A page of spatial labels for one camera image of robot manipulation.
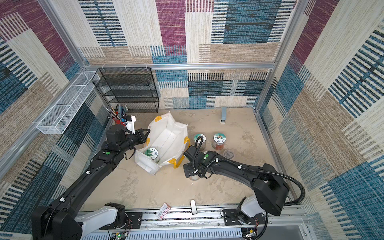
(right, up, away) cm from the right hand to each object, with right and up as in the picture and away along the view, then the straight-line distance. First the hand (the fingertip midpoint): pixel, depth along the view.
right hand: (197, 170), depth 84 cm
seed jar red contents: (+14, +16, +10) cm, 24 cm away
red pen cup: (-52, +27, +19) cm, 62 cm away
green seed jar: (-26, +9, +4) cm, 28 cm away
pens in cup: (-54, +34, +22) cm, 67 cm away
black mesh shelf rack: (-44, +51, +25) cm, 72 cm away
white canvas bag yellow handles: (-19, +17, +20) cm, 32 cm away
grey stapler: (+20, +33, +28) cm, 48 cm away
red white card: (-17, -18, -8) cm, 26 cm away
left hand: (-24, +23, -5) cm, 33 cm away
